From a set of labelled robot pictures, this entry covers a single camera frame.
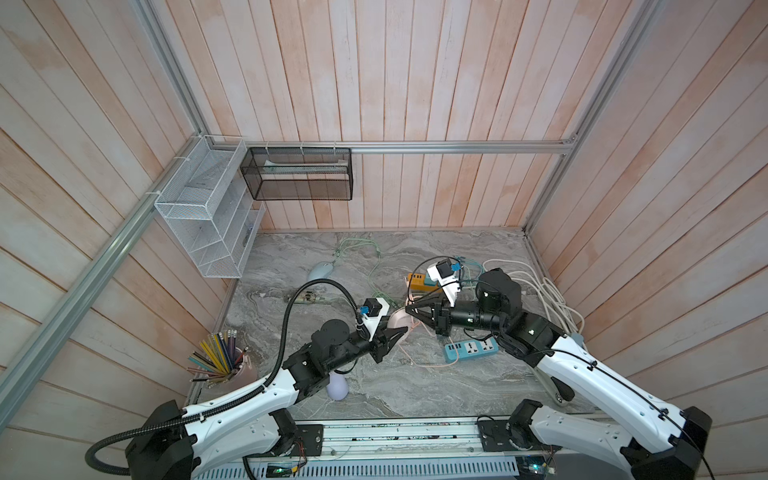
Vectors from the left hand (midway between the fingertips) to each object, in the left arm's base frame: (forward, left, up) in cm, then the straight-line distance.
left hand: (400, 328), depth 71 cm
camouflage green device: (+20, +30, -19) cm, 41 cm away
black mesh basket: (+58, +34, +4) cm, 67 cm away
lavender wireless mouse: (-8, +16, -19) cm, 26 cm away
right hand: (+1, -1, +9) cm, 9 cm away
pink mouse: (-1, +1, +7) cm, 7 cm away
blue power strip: (+2, -22, -17) cm, 28 cm away
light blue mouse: (+32, +26, -19) cm, 46 cm away
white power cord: (+13, -55, -17) cm, 59 cm away
